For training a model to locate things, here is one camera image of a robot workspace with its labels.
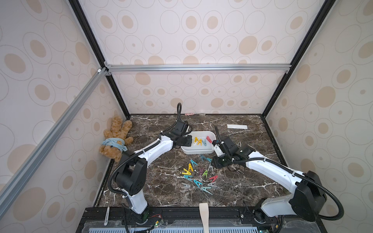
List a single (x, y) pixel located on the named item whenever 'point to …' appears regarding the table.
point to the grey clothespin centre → (211, 169)
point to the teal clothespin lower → (197, 183)
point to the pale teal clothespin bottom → (204, 188)
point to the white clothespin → (196, 141)
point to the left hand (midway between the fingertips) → (194, 139)
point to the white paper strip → (237, 126)
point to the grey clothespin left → (186, 186)
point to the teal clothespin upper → (193, 162)
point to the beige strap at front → (204, 208)
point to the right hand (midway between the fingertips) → (216, 162)
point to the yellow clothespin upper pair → (190, 167)
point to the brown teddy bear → (116, 140)
